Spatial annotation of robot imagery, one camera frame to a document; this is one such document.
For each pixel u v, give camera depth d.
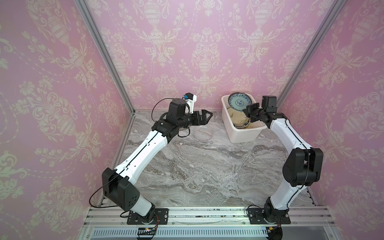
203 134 1.06
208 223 0.73
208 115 0.69
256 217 0.73
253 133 0.94
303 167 0.47
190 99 0.65
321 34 0.77
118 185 0.40
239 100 0.95
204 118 0.64
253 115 0.77
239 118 1.09
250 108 0.80
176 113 0.55
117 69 0.97
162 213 0.76
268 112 0.69
